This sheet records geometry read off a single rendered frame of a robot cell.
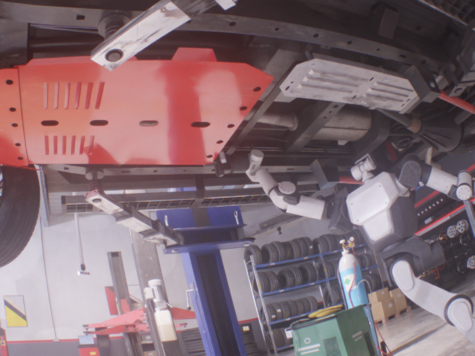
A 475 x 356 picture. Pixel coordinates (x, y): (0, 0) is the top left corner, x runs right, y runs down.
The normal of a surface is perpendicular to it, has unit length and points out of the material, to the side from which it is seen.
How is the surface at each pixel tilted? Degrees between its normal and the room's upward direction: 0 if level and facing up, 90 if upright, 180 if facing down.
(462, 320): 90
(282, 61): 170
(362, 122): 144
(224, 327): 90
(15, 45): 162
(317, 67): 180
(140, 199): 89
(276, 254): 103
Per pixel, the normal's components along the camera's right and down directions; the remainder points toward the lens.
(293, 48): 0.43, -0.22
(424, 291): -0.03, -0.13
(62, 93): 0.19, 0.90
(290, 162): 0.42, -0.44
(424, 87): -0.83, 0.22
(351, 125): 0.36, 0.65
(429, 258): -0.28, 0.10
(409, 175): -0.40, 0.26
